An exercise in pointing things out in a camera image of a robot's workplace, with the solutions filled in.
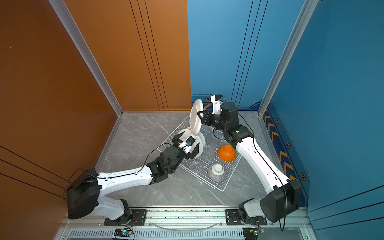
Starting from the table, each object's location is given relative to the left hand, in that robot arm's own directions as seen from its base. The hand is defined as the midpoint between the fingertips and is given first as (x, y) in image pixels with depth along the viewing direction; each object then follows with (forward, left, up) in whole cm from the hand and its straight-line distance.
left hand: (190, 136), depth 75 cm
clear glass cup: (+1, -10, -15) cm, 18 cm away
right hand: (+6, -3, +10) cm, 13 cm away
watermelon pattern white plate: (+4, -2, +7) cm, 8 cm away
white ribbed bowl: (-12, -14, -18) cm, 26 cm away
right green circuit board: (-38, -30, -26) cm, 55 cm away
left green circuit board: (-38, +32, -26) cm, 56 cm away
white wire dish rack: (-1, -16, -22) cm, 28 cm away
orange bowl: (+1, -21, -18) cm, 28 cm away
